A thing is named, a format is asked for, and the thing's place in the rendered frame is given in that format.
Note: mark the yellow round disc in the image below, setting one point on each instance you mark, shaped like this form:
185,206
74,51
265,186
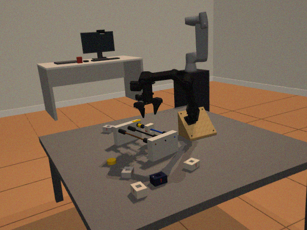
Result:
111,161

